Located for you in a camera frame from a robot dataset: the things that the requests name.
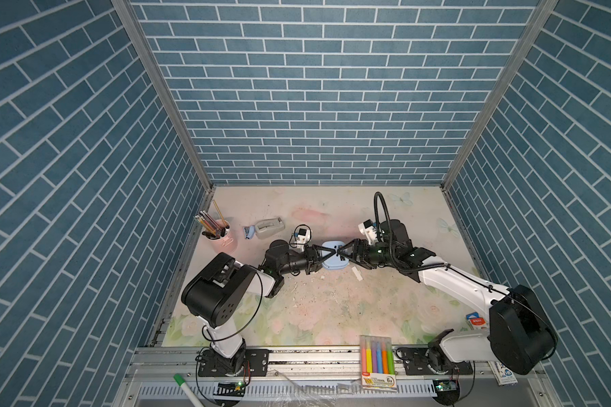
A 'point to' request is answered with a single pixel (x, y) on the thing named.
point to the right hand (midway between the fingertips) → (344, 256)
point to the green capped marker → (183, 385)
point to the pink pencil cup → (222, 239)
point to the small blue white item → (249, 231)
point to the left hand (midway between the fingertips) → (339, 261)
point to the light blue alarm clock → (335, 261)
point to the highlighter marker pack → (378, 364)
